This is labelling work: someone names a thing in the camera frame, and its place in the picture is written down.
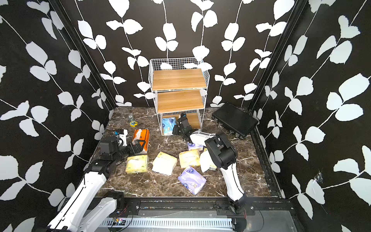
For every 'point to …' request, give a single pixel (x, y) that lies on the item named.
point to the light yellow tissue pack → (138, 164)
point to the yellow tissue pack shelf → (189, 158)
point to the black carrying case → (236, 119)
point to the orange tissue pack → (143, 134)
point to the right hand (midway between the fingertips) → (172, 126)
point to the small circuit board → (120, 222)
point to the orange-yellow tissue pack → (164, 163)
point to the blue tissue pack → (168, 124)
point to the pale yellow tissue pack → (206, 163)
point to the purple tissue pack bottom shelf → (192, 146)
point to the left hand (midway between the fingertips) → (140, 141)
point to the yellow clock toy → (133, 123)
